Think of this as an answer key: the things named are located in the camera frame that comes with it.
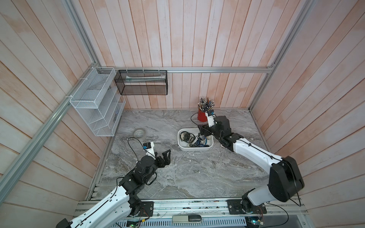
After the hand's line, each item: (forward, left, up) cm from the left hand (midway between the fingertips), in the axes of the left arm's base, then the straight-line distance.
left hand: (164, 153), depth 78 cm
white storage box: (+13, -11, -14) cm, 22 cm away
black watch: (+18, -13, -11) cm, 25 cm away
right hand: (+19, -24, +4) cm, 30 cm away
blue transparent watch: (+16, -24, -13) cm, 32 cm away
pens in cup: (+40, -28, 0) cm, 49 cm away
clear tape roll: (+23, +22, -14) cm, 35 cm away
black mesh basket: (+52, +19, +11) cm, 56 cm away
